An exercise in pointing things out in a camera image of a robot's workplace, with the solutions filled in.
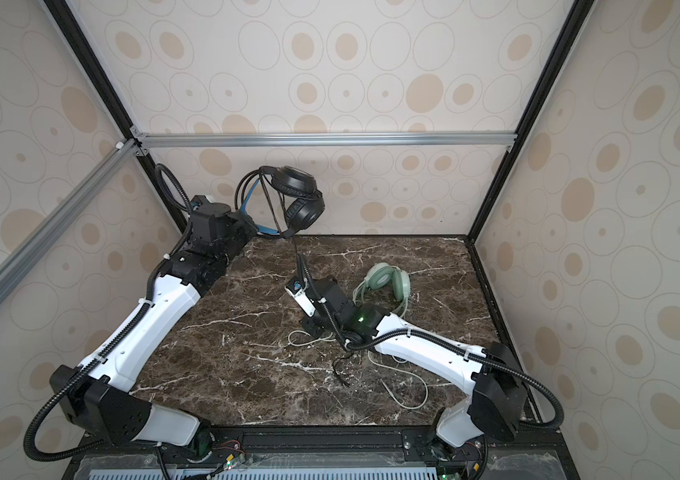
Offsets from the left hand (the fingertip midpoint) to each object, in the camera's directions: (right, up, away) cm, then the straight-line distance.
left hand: (258, 208), depth 72 cm
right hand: (+11, -25, +4) cm, 27 cm away
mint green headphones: (+33, -17, +25) cm, 45 cm away
